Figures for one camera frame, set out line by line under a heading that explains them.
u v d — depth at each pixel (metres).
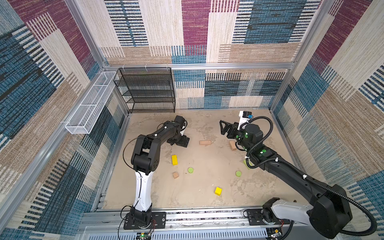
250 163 0.60
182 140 0.91
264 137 0.58
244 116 0.67
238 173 0.87
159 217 0.74
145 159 0.57
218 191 0.80
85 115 0.73
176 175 0.87
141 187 0.59
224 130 0.70
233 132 0.69
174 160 0.94
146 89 1.08
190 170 0.89
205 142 1.02
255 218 0.73
